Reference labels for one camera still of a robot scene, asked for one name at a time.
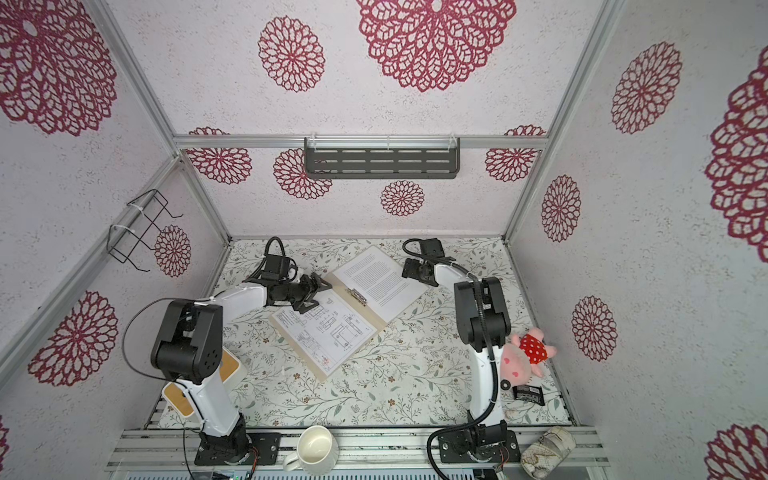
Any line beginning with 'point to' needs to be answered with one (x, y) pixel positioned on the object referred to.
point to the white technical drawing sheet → (331, 334)
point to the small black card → (531, 393)
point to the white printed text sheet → (379, 281)
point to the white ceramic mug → (317, 451)
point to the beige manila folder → (331, 283)
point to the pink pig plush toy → (526, 352)
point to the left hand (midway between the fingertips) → (325, 296)
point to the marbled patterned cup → (543, 456)
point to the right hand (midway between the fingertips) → (415, 267)
